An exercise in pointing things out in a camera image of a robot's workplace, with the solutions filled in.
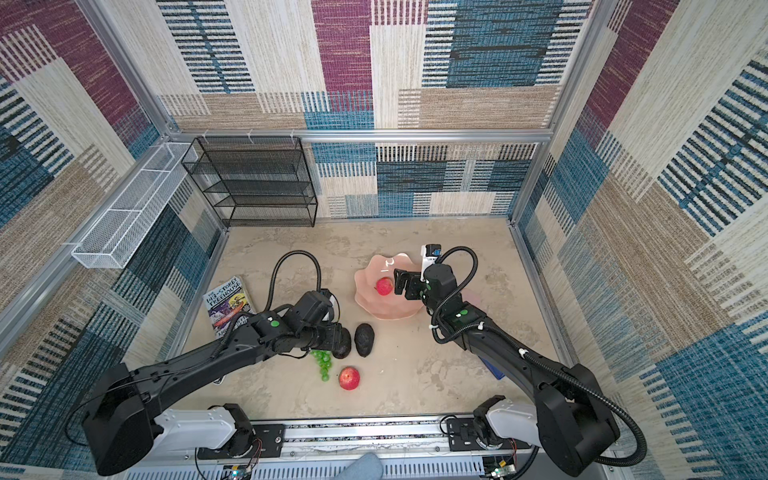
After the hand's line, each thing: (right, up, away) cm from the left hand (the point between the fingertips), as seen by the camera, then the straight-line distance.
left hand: (339, 332), depth 81 cm
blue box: (+41, -11, +2) cm, 43 cm away
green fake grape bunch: (-5, -8, +3) cm, 10 cm away
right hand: (+19, +15, +3) cm, 24 cm away
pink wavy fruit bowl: (+14, +4, +13) cm, 20 cm away
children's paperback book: (-39, +5, +15) cm, 42 cm away
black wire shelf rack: (-35, +47, +29) cm, 65 cm away
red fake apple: (+12, +10, +16) cm, 22 cm away
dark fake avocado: (+6, -3, +4) cm, 8 cm away
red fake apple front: (+3, -11, -3) cm, 12 cm away
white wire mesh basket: (-51, +24, -10) cm, 58 cm away
